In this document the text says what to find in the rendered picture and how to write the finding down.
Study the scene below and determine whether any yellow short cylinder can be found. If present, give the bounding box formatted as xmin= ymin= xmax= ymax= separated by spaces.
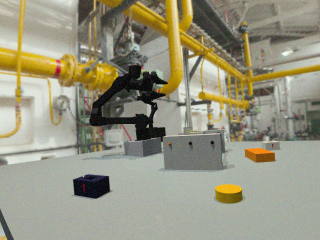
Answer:
xmin=215 ymin=184 xmax=243 ymax=204

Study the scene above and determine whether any orange rectangular block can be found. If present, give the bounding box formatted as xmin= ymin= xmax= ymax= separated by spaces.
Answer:
xmin=244 ymin=148 xmax=275 ymax=163

